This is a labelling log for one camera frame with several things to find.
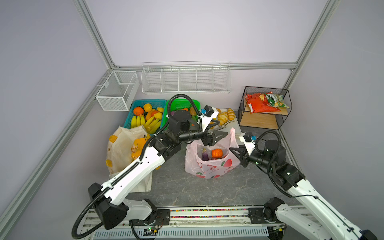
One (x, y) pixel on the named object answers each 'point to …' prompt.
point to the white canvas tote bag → (119, 155)
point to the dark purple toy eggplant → (205, 156)
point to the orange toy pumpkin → (217, 153)
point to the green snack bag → (276, 100)
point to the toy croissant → (222, 118)
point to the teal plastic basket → (155, 104)
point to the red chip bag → (259, 103)
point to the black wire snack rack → (273, 120)
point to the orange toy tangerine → (138, 111)
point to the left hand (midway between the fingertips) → (223, 130)
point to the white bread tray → (224, 110)
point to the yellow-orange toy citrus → (148, 107)
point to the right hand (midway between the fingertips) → (231, 148)
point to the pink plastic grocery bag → (209, 161)
